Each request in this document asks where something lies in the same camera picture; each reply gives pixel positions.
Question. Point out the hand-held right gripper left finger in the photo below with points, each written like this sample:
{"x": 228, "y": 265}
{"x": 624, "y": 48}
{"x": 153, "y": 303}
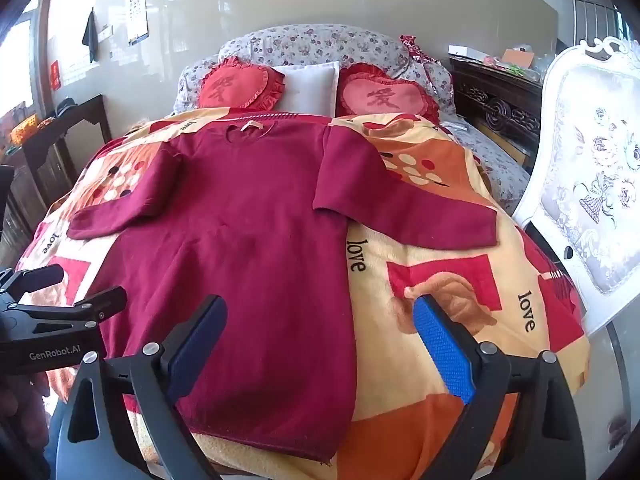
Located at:
{"x": 195, "y": 345}

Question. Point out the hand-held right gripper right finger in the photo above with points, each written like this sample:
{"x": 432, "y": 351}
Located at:
{"x": 445, "y": 350}

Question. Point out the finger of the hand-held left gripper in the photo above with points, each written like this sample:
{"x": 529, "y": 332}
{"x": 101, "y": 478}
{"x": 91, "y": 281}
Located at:
{"x": 100, "y": 302}
{"x": 40, "y": 277}

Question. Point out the maroon sweater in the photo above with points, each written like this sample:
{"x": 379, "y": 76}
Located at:
{"x": 250, "y": 235}

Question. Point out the person's left hand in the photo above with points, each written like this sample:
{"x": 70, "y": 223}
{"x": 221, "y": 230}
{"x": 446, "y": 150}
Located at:
{"x": 22, "y": 402}

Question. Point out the printed blanket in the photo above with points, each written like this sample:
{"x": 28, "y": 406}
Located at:
{"x": 525, "y": 260}

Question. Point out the orange basket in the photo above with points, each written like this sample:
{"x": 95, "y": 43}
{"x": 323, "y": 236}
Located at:
{"x": 25, "y": 127}

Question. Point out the dark wooden chair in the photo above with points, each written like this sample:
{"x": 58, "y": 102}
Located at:
{"x": 75, "y": 125}

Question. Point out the floral bed sheet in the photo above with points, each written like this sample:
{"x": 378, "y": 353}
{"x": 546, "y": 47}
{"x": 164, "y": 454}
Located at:
{"x": 490, "y": 165}

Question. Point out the window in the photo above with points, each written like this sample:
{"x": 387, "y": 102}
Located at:
{"x": 20, "y": 60}

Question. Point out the white ornate chair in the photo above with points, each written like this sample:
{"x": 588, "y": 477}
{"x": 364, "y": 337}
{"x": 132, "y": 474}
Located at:
{"x": 590, "y": 160}

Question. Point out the black hanging garment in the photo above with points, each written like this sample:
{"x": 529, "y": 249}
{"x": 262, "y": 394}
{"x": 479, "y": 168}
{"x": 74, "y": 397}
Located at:
{"x": 90, "y": 35}

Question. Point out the red heart pillow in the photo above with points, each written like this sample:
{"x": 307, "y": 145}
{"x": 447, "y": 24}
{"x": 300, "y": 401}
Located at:
{"x": 385, "y": 97}
{"x": 235, "y": 85}

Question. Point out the white pillow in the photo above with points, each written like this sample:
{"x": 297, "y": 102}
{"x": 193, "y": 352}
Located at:
{"x": 310, "y": 87}

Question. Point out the white flat box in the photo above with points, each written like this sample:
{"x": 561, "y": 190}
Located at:
{"x": 465, "y": 51}

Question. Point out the orange box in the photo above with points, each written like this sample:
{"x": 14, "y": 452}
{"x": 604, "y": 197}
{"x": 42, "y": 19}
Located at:
{"x": 517, "y": 57}

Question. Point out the metal rack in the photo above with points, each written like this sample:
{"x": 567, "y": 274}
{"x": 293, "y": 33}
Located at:
{"x": 590, "y": 15}

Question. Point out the red wall sticker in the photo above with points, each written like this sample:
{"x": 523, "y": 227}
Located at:
{"x": 55, "y": 75}

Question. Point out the eye chart wall poster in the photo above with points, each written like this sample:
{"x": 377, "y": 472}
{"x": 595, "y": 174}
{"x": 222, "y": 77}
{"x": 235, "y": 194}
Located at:
{"x": 136, "y": 10}

